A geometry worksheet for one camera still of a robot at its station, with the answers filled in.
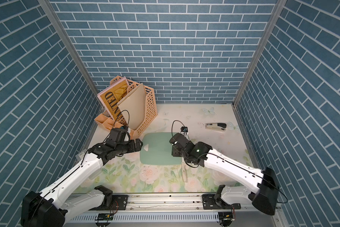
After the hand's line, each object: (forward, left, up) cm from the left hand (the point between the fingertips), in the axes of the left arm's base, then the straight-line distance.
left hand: (140, 145), depth 81 cm
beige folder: (+26, +6, +8) cm, 28 cm away
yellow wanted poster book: (+29, +21, +12) cm, 38 cm away
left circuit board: (-33, +16, -16) cm, 40 cm away
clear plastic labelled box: (-1, +40, -12) cm, 41 cm away
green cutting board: (+4, -8, -14) cm, 16 cm away
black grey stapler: (+21, -50, -9) cm, 55 cm away
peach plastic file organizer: (+21, +28, -7) cm, 35 cm away
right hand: (-4, -21, +3) cm, 22 cm away
